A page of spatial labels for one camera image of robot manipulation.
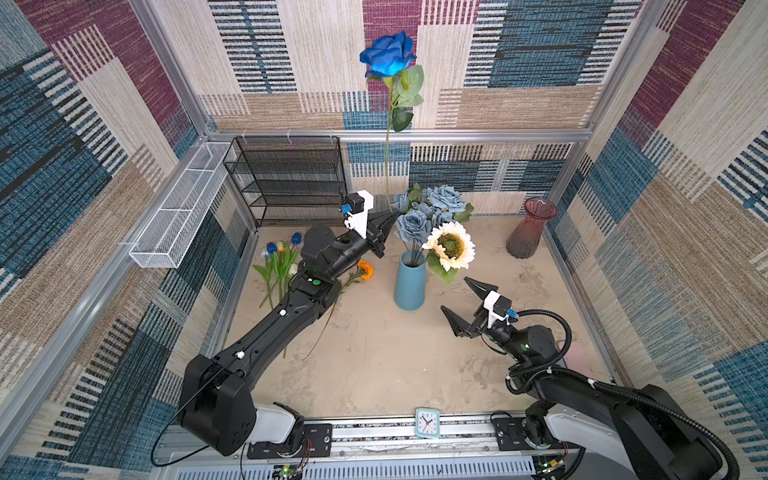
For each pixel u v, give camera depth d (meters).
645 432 0.42
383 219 0.63
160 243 0.70
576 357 0.89
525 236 1.00
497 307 0.60
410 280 0.82
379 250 0.62
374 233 0.61
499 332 0.66
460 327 0.65
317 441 0.73
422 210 0.76
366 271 1.02
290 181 1.11
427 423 0.74
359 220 0.58
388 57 0.39
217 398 0.40
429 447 0.73
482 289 0.71
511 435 0.73
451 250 0.60
